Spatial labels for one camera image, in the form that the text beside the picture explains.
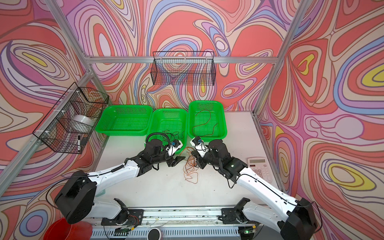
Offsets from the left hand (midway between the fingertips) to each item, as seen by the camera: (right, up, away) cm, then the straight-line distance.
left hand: (183, 151), depth 82 cm
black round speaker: (-12, -34, -17) cm, 39 cm away
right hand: (+6, -1, -6) cm, 9 cm away
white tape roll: (-49, +18, -9) cm, 53 cm away
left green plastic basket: (-48, +19, +33) cm, 61 cm away
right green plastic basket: (+16, +20, +33) cm, 42 cm away
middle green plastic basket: (-11, +17, +33) cm, 39 cm away
